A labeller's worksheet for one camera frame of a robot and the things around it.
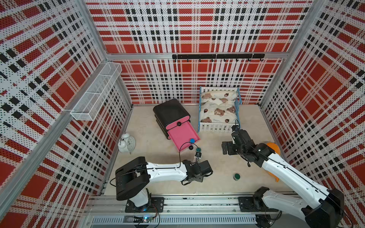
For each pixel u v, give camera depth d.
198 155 0.75
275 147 1.02
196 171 0.64
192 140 0.93
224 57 0.91
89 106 0.70
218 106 1.09
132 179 0.43
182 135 0.93
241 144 0.58
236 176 0.80
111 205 0.75
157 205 0.73
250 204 0.72
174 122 0.89
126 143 0.86
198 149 0.95
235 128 0.69
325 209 0.37
